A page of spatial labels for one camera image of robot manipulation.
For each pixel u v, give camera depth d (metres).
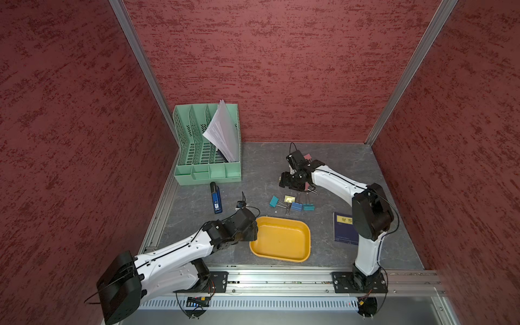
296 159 0.74
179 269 0.59
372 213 0.50
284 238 0.86
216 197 0.94
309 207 0.93
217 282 0.75
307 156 1.14
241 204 0.73
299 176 0.69
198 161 1.12
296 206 0.93
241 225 0.62
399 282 0.76
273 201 0.95
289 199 0.97
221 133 0.94
